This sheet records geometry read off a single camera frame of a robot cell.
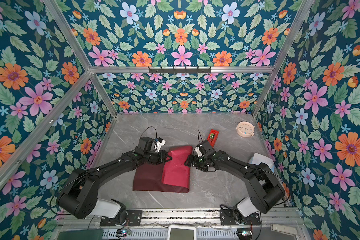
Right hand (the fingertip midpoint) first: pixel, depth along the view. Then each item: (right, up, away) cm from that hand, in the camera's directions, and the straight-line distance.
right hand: (189, 164), depth 86 cm
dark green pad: (-51, -29, -17) cm, 61 cm away
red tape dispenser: (+15, +15, +13) cm, 25 cm away
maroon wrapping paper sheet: (-10, -5, -5) cm, 12 cm away
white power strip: (+41, -25, -17) cm, 51 cm away
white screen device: (-3, -26, -19) cm, 33 cm away
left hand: (-9, +6, -4) cm, 11 cm away
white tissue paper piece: (+42, +3, +3) cm, 42 cm away
